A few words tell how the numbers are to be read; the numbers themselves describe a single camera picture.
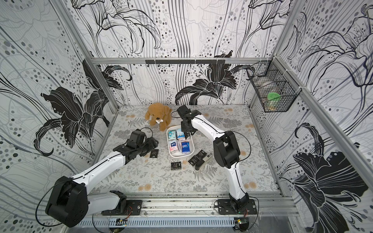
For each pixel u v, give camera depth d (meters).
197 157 0.88
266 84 0.79
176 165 0.86
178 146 0.93
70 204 0.40
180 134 0.96
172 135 0.95
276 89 0.80
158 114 0.93
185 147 0.89
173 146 0.90
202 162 0.85
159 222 0.76
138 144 0.66
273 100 0.79
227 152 0.54
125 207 0.69
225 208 0.72
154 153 0.91
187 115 0.68
